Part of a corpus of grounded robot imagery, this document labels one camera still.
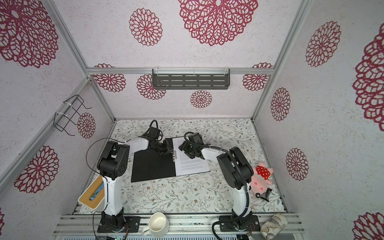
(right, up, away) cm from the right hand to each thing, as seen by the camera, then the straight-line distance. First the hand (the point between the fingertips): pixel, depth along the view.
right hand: (180, 147), depth 96 cm
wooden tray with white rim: (-44, -25, -18) cm, 54 cm away
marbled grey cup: (+48, -35, -25) cm, 64 cm away
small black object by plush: (+48, -25, -15) cm, 56 cm away
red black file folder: (-18, -10, -4) cm, 21 cm away
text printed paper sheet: (+3, -12, -1) cm, 12 cm away
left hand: (-5, -4, +5) cm, 8 cm away
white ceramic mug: (-9, -37, -22) cm, 44 cm away
